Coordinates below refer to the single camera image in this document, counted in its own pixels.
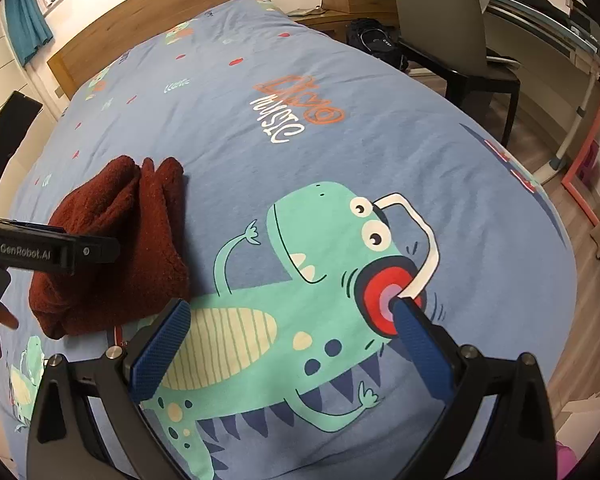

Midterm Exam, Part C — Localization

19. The blue dinosaur print blanket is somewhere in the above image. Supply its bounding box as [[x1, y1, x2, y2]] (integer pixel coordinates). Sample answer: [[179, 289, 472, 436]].
[[0, 0, 578, 480]]

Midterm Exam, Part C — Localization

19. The white wardrobe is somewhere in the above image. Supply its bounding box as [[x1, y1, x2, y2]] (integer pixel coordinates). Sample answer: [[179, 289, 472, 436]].
[[0, 35, 66, 133]]

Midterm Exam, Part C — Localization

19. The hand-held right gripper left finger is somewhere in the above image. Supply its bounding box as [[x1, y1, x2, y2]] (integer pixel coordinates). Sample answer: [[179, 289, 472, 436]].
[[26, 297, 192, 480]]

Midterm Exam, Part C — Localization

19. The wooden headboard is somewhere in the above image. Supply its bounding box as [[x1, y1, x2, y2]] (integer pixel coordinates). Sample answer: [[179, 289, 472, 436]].
[[47, 0, 261, 101]]

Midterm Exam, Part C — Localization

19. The pink frame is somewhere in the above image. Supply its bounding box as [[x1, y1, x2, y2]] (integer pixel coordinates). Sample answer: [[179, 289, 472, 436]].
[[562, 52, 600, 223]]

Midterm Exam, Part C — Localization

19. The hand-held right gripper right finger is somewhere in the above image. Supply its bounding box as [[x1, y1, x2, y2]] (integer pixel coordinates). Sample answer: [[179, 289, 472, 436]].
[[391, 297, 560, 480]]

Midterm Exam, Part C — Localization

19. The pink item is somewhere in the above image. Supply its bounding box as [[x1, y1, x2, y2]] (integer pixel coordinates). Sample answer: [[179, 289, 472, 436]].
[[555, 440, 578, 480]]

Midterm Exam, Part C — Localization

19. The dark red knit sweater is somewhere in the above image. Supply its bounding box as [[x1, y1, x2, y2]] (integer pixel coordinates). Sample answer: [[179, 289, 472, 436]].
[[28, 156, 191, 338]]

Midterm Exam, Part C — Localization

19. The grey chair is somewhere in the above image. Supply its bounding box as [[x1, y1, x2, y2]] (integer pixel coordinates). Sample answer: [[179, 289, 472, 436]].
[[389, 0, 523, 148]]

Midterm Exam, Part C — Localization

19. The teal curtain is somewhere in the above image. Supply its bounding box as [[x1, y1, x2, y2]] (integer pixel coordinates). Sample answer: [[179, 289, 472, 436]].
[[5, 0, 55, 67]]

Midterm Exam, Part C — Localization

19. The black backpack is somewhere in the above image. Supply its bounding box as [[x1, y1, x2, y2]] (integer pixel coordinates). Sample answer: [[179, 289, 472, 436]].
[[345, 17, 410, 73]]

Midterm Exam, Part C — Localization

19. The low wooden nightstand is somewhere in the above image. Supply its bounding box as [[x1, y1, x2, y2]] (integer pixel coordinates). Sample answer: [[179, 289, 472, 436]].
[[290, 7, 361, 43]]

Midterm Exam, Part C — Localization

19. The white desk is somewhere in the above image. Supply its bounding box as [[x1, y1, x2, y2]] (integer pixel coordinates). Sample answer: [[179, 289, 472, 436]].
[[472, 0, 600, 183]]

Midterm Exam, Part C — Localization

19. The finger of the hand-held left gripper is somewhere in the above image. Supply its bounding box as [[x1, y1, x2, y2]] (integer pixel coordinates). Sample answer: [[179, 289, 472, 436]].
[[73, 237, 122, 263]]

